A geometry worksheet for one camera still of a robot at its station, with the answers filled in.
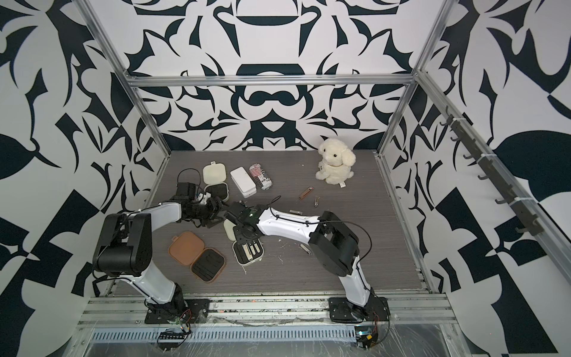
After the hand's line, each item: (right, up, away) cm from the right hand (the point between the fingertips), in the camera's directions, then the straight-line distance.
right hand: (242, 233), depth 86 cm
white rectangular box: (-2, +19, +17) cm, 25 cm away
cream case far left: (-17, +22, +22) cm, 36 cm away
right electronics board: (+42, -29, -15) cm, 53 cm away
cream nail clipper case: (-1, -7, -1) cm, 7 cm away
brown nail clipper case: (-13, -11, -3) cm, 17 cm away
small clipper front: (+6, -6, +1) cm, 8 cm away
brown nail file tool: (+28, +15, +18) cm, 37 cm away
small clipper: (+4, -7, +1) cm, 8 cm away
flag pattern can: (+4, +23, +20) cm, 31 cm away
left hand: (-8, +8, +8) cm, 14 cm away
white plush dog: (+38, +27, +10) cm, 48 cm away
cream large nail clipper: (+2, -6, +1) cm, 7 cm away
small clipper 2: (+24, -6, +1) cm, 25 cm away
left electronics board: (-21, -31, -13) cm, 40 cm away
